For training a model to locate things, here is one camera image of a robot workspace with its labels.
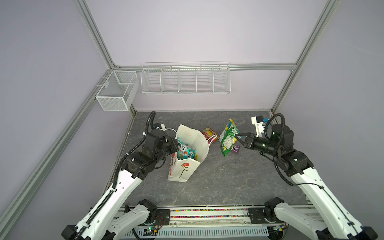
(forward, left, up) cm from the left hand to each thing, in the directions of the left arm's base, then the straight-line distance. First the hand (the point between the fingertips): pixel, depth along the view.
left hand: (178, 143), depth 70 cm
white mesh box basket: (+48, +43, -5) cm, 65 cm away
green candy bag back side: (0, -23, +1) cm, 23 cm away
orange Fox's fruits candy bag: (+20, -19, -24) cm, 37 cm away
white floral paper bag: (-8, +1, -13) cm, 15 cm away
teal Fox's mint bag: (+1, -2, -9) cm, 9 cm away
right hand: (-1, -26, +4) cm, 26 cm away
